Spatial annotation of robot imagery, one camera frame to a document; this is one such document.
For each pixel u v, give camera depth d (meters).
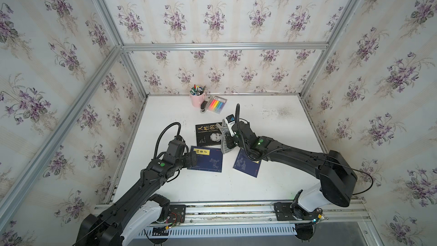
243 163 0.88
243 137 0.61
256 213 0.75
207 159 0.89
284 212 0.73
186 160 0.73
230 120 0.72
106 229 0.39
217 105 1.14
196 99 1.09
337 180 0.43
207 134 0.98
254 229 0.70
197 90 1.08
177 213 0.73
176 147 0.62
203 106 1.08
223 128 0.82
